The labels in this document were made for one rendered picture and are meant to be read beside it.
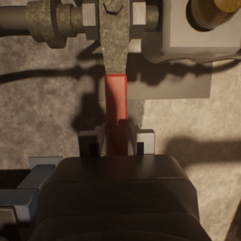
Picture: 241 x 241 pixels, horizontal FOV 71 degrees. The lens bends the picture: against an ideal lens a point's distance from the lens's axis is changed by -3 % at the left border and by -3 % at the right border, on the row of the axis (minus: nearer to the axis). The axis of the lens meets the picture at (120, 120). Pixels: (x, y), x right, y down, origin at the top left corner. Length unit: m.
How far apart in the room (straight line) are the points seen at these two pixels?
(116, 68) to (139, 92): 0.48
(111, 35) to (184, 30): 0.07
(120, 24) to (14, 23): 0.11
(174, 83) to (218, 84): 0.17
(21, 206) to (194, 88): 0.67
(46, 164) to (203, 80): 0.69
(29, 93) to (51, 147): 0.22
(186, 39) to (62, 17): 0.13
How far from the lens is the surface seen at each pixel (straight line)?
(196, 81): 0.70
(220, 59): 0.34
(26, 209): 0.59
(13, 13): 0.23
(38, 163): 0.79
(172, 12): 0.20
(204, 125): 0.75
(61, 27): 0.21
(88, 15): 0.20
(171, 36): 0.19
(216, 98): 0.75
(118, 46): 0.17
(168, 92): 0.66
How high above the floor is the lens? 0.64
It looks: 75 degrees down
